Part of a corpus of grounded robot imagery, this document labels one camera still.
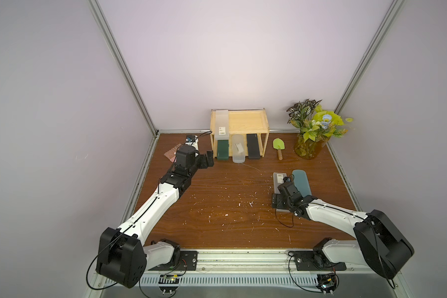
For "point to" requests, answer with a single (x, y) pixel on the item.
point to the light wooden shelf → (241, 121)
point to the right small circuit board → (326, 282)
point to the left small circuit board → (168, 284)
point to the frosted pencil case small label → (278, 179)
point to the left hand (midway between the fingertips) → (206, 150)
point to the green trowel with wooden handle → (278, 144)
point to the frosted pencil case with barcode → (221, 127)
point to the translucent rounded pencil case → (238, 148)
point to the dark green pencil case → (223, 149)
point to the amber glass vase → (309, 149)
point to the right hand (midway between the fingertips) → (281, 196)
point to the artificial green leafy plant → (314, 123)
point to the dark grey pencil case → (252, 146)
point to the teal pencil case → (302, 182)
